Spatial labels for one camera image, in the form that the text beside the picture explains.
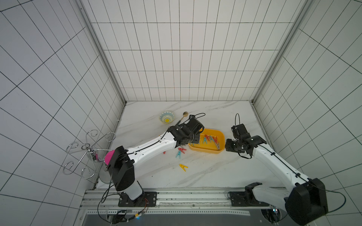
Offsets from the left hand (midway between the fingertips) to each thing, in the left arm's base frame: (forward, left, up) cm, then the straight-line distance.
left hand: (191, 138), depth 80 cm
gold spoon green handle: (+30, +3, -15) cm, 34 cm away
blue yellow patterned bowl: (+26, +18, -13) cm, 34 cm away
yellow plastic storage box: (+6, -15, -14) cm, 22 cm away
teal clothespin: (-3, +7, -15) cm, 17 cm away
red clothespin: (-1, +6, -14) cm, 15 cm away
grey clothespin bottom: (+2, -18, -14) cm, 23 cm away
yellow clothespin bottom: (-11, +5, -15) cm, 19 cm away
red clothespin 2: (+7, -18, -14) cm, 24 cm away
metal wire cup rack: (-14, +46, +13) cm, 50 cm away
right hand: (-1, -20, -6) cm, 21 cm away
